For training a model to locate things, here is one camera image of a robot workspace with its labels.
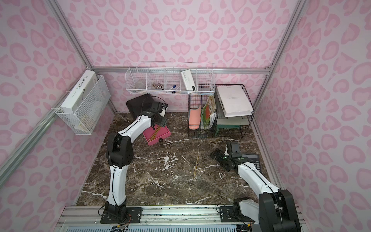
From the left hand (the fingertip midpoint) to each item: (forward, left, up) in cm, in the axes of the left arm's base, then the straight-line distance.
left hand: (160, 116), depth 102 cm
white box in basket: (+10, -20, +22) cm, 32 cm away
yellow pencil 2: (-13, +5, -8) cm, 16 cm away
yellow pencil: (-9, +4, -9) cm, 13 cm away
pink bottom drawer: (-11, +6, -8) cm, 15 cm away
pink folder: (+4, -25, -8) cm, 26 cm away
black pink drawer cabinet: (+9, +17, +2) cm, 20 cm away
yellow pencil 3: (-9, +3, -8) cm, 12 cm away
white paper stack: (+2, -50, +12) cm, 51 cm away
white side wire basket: (-19, +35, +17) cm, 43 cm away
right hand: (-29, -36, -5) cm, 46 cm away
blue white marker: (+14, -10, +14) cm, 23 cm away
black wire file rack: (+19, -26, -3) cm, 33 cm away
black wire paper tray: (-8, -51, -1) cm, 52 cm away
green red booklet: (+2, -34, 0) cm, 34 cm away
